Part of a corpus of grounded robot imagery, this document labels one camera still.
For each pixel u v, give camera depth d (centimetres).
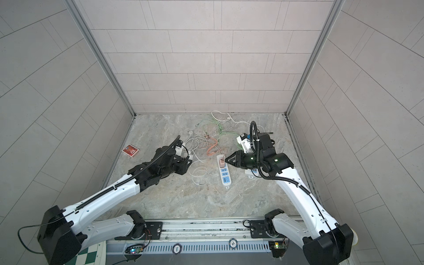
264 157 55
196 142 102
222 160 85
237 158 63
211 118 114
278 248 68
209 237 71
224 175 86
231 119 112
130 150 96
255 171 87
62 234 36
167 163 58
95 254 65
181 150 69
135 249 64
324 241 36
